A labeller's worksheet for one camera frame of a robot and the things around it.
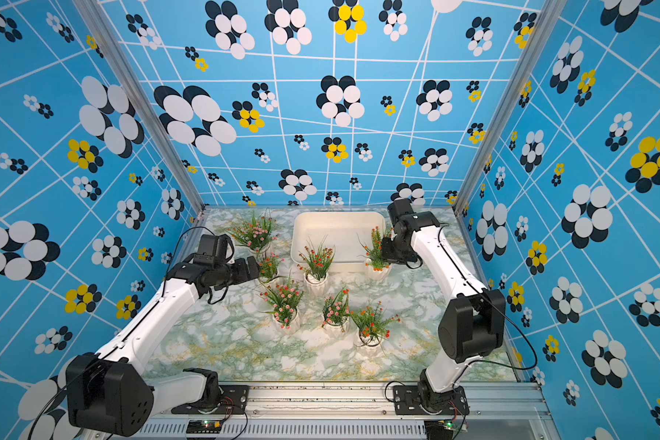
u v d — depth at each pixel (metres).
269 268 0.86
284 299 0.77
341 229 1.13
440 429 0.70
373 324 0.81
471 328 0.45
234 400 0.73
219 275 0.65
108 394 0.39
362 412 0.72
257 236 0.91
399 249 0.70
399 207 0.69
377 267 0.78
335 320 0.77
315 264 0.86
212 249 0.63
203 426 0.72
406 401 0.72
